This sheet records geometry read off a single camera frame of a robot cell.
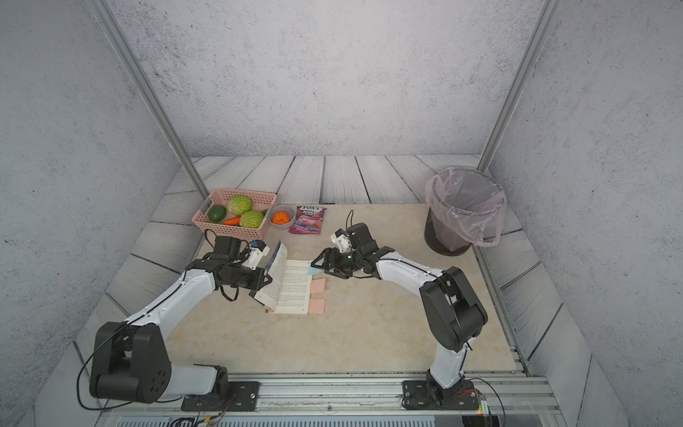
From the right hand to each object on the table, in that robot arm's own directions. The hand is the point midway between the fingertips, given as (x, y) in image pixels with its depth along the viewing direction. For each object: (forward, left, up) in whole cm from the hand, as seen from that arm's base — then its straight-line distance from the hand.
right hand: (318, 268), depth 83 cm
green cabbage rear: (+36, +38, -7) cm, 52 cm away
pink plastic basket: (+41, +30, -10) cm, 52 cm away
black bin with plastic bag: (+27, -53, -1) cm, 60 cm away
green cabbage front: (+26, +30, -6) cm, 40 cm away
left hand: (-1, +15, -4) cm, 16 cm away
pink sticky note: (+1, +2, -12) cm, 13 cm away
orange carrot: (+30, +40, -11) cm, 51 cm away
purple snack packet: (+32, +9, -13) cm, 35 cm away
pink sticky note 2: (-6, +2, -15) cm, 16 cm away
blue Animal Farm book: (-1, +12, -14) cm, 18 cm away
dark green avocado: (+33, +48, -9) cm, 58 cm away
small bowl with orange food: (+28, +19, -7) cm, 35 cm away
